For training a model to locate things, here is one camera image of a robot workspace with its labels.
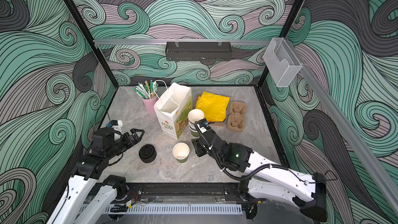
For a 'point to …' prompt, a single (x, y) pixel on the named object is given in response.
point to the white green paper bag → (175, 107)
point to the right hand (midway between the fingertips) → (194, 141)
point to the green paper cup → (181, 151)
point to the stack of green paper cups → (194, 115)
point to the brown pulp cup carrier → (236, 120)
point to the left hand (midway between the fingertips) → (139, 133)
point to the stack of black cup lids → (147, 153)
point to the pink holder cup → (149, 103)
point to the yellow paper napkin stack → (213, 107)
